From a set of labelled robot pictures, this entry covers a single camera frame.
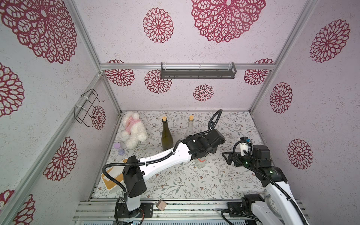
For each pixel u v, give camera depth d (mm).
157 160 445
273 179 507
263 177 508
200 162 897
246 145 663
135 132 990
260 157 560
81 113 752
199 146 512
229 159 677
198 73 870
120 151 945
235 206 741
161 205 743
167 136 827
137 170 406
